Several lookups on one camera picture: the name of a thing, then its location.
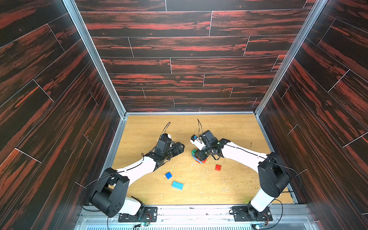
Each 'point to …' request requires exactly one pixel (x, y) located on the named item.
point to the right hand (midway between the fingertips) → (200, 150)
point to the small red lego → (218, 167)
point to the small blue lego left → (168, 175)
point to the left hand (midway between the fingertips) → (182, 148)
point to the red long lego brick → (203, 161)
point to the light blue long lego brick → (195, 158)
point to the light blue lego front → (177, 185)
